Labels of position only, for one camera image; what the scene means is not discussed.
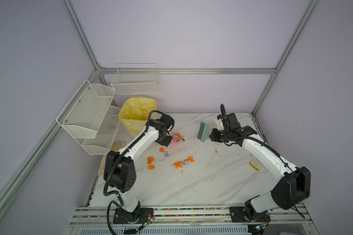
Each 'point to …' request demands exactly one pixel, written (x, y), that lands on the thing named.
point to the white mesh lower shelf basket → (106, 134)
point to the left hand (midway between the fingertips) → (162, 142)
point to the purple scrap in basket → (111, 127)
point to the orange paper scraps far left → (150, 159)
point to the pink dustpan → (172, 140)
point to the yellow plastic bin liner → (134, 113)
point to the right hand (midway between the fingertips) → (208, 135)
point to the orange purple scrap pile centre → (177, 137)
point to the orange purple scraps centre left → (179, 164)
